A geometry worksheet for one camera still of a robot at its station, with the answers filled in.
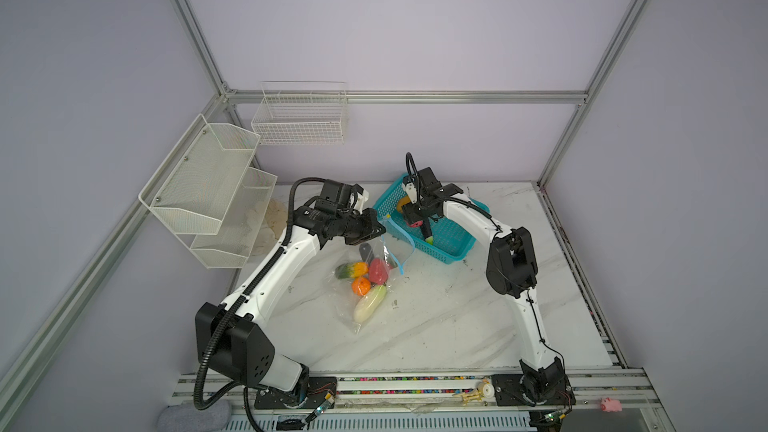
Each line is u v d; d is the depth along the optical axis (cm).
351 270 88
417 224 98
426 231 104
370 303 84
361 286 88
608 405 70
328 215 60
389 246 101
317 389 73
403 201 105
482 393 72
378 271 85
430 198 77
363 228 69
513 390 73
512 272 60
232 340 40
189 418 68
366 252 90
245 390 72
